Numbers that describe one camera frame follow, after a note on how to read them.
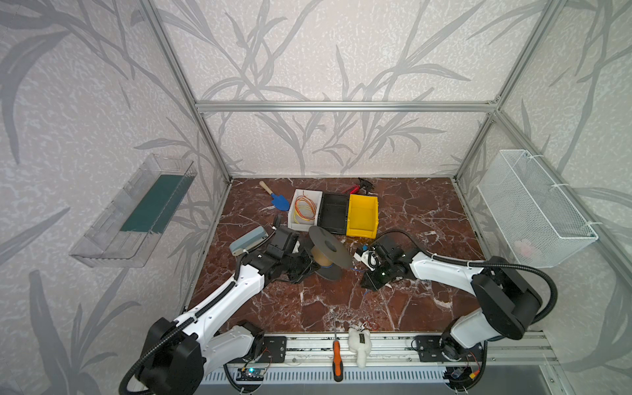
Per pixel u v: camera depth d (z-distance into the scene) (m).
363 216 1.02
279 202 1.11
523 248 0.74
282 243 0.63
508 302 0.44
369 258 0.79
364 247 0.81
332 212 1.06
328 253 0.82
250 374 0.71
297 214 0.99
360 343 0.72
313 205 1.07
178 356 0.38
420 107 1.94
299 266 0.69
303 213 1.01
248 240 0.92
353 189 1.12
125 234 0.64
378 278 0.76
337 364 0.69
